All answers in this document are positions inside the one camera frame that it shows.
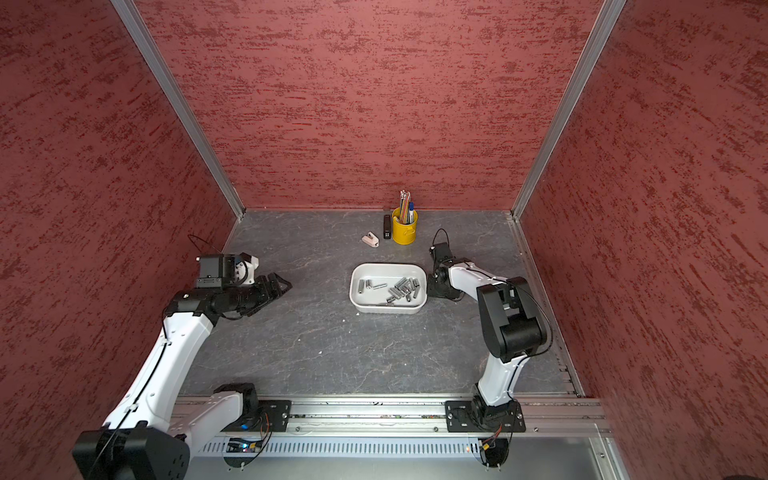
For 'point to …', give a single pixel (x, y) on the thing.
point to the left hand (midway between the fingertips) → (281, 298)
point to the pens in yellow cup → (406, 215)
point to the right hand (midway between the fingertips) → (438, 294)
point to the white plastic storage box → (388, 288)
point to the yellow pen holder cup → (403, 234)
